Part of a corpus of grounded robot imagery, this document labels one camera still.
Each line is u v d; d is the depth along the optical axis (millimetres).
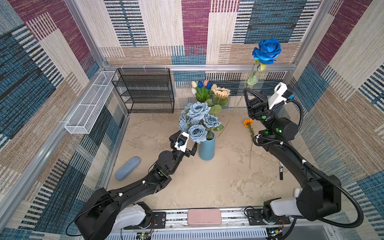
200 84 939
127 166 896
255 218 729
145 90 1110
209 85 923
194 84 942
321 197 409
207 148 827
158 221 729
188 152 673
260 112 510
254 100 533
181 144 606
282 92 477
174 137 694
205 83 940
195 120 696
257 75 472
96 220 411
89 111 963
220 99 728
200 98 979
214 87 914
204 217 733
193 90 935
